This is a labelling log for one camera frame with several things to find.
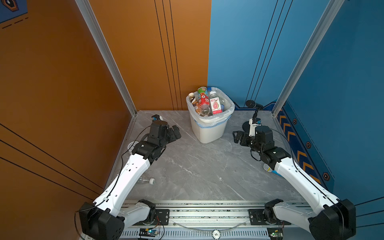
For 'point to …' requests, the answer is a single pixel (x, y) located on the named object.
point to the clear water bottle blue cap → (209, 88)
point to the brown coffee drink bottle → (195, 102)
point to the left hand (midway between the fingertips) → (172, 130)
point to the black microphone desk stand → (257, 107)
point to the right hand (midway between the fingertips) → (238, 133)
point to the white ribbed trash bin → (210, 129)
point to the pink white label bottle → (215, 103)
